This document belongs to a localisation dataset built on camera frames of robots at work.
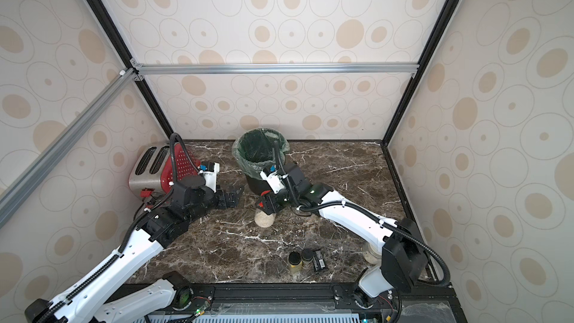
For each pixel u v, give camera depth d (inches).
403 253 16.4
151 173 34.1
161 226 19.4
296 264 28.7
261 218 31.4
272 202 26.4
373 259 31.4
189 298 27.0
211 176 25.4
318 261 31.7
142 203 37.2
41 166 22.3
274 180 27.4
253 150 38.8
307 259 28.7
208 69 77.1
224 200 25.0
